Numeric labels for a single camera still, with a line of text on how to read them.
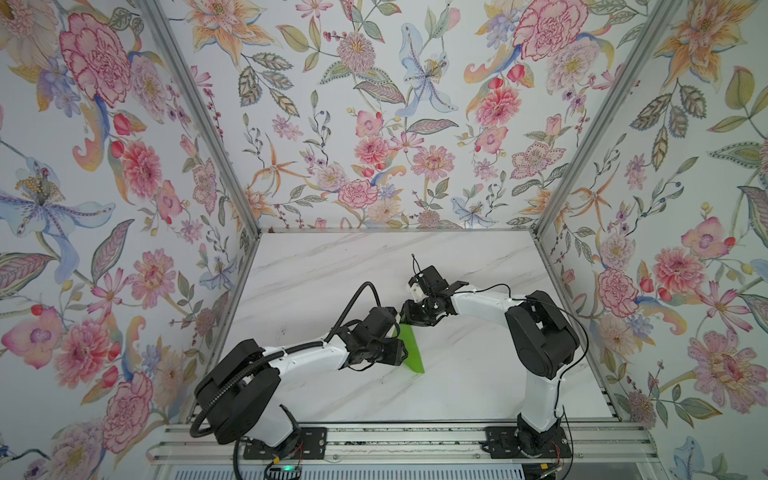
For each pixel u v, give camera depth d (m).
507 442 0.74
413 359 0.88
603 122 0.88
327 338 0.57
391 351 0.75
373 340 0.67
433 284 0.77
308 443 0.73
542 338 0.51
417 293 0.88
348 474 0.78
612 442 0.77
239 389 0.44
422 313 0.82
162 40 0.72
